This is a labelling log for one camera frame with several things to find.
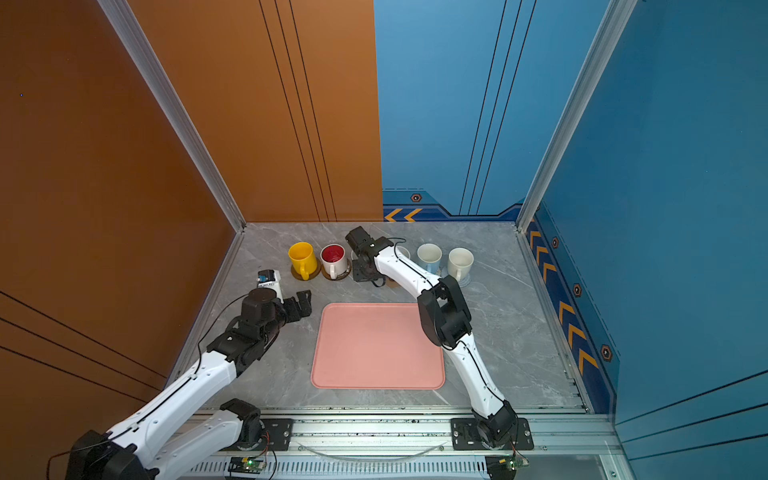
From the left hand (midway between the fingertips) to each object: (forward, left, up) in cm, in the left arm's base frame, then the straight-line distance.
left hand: (297, 292), depth 83 cm
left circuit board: (-38, +8, -17) cm, 42 cm away
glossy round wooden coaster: (+15, -9, -13) cm, 22 cm away
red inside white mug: (+18, -6, -9) cm, 21 cm away
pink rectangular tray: (-9, -22, -16) cm, 28 cm away
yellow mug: (+16, +3, -5) cm, 17 cm away
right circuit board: (-38, -54, -16) cm, 68 cm away
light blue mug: (+19, -39, -6) cm, 44 cm away
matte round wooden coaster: (+15, +2, -13) cm, 20 cm away
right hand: (+13, -16, -10) cm, 23 cm away
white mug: (+16, -49, -6) cm, 51 cm away
